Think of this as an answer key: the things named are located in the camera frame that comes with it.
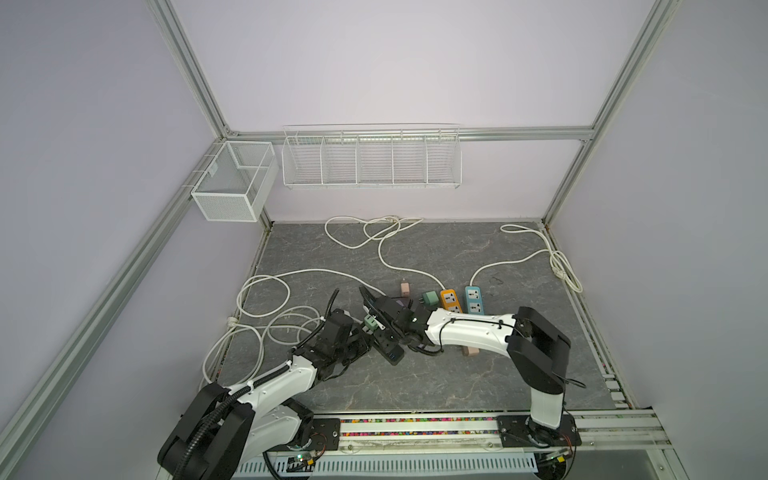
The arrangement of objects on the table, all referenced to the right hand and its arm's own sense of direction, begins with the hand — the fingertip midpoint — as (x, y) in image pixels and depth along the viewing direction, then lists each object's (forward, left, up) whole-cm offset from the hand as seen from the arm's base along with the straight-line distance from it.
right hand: (381, 333), depth 86 cm
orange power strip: (+12, -22, -3) cm, 25 cm away
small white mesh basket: (+46, +50, +19) cm, 71 cm away
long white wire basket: (+52, +4, +26) cm, 58 cm away
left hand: (-3, +2, -2) cm, 4 cm away
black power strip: (-6, -2, +7) cm, 10 cm away
